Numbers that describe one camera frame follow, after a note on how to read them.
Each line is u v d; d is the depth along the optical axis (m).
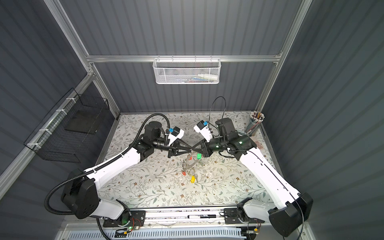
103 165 0.48
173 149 0.64
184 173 0.77
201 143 0.63
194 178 0.87
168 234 0.77
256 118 0.94
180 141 0.68
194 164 0.79
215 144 0.60
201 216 0.74
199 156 0.73
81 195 0.42
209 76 0.86
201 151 0.63
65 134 0.72
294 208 0.37
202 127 0.61
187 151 0.68
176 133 0.61
